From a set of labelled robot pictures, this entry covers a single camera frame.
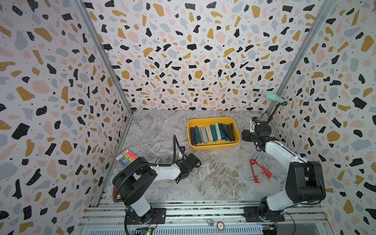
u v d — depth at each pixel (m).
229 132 1.04
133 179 0.48
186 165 0.71
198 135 1.04
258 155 0.95
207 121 1.13
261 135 0.71
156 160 0.92
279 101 0.88
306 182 0.45
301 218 0.76
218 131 1.06
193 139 1.02
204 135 1.04
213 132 1.06
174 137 0.75
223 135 1.03
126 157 0.95
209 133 1.06
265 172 0.89
